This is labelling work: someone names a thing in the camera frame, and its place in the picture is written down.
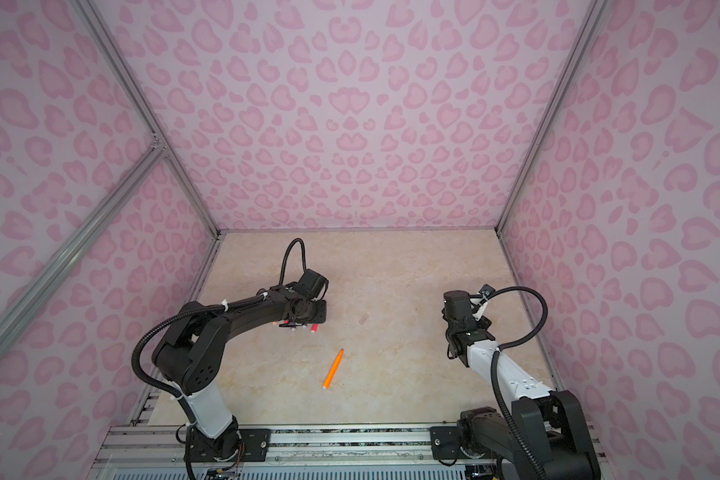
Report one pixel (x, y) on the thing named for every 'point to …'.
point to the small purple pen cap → (292, 325)
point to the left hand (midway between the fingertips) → (322, 309)
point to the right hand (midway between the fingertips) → (466, 305)
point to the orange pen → (333, 369)
